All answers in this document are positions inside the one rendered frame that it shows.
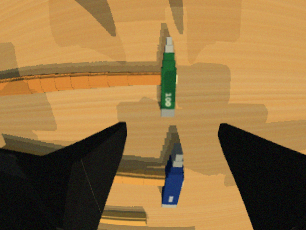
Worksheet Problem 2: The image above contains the hammer with blue head and wooden handle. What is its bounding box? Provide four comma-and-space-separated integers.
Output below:
2, 145, 184, 208

